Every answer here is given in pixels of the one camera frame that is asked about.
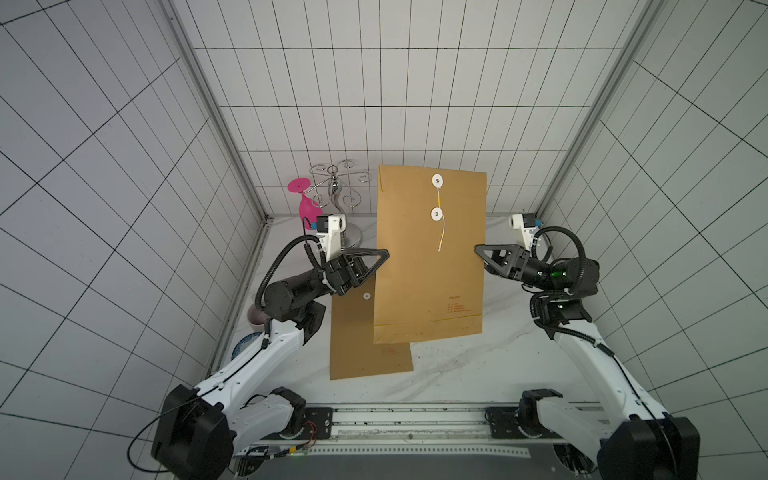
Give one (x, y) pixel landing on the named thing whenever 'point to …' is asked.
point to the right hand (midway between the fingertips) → (473, 252)
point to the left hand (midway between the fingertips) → (386, 259)
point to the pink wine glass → (309, 209)
